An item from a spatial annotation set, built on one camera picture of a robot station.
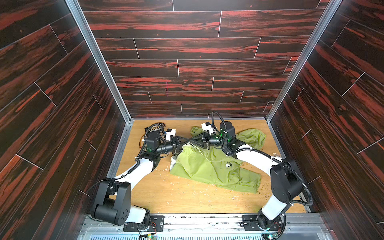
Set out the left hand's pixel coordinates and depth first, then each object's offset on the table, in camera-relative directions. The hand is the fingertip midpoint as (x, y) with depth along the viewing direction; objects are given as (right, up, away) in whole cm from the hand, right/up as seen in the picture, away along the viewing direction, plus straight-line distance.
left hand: (190, 143), depth 75 cm
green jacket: (+17, -16, +18) cm, 29 cm away
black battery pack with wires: (-22, +10, +39) cm, 46 cm away
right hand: (+1, +2, +2) cm, 3 cm away
